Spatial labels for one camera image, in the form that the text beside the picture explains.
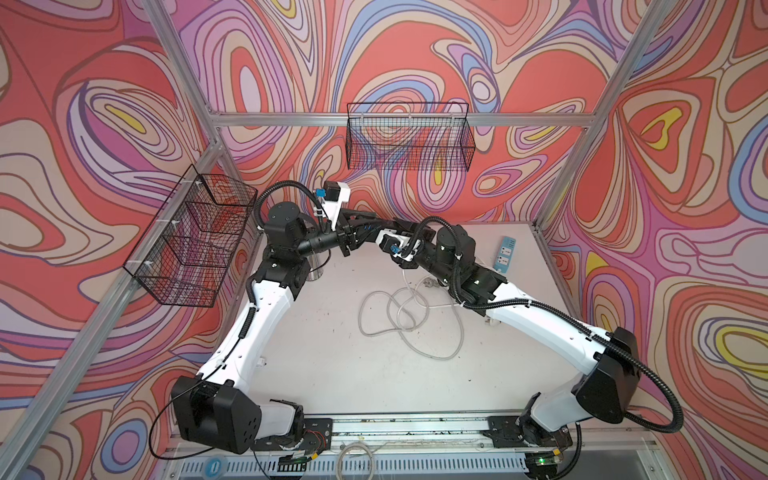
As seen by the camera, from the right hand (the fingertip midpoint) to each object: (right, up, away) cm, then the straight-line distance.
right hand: (395, 231), depth 71 cm
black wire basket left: (-54, -3, +7) cm, 54 cm away
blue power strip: (+41, -6, +37) cm, 55 cm away
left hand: (-4, +1, -8) cm, 9 cm away
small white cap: (-37, -36, +11) cm, 53 cm away
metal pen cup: (-26, -8, +29) cm, 39 cm away
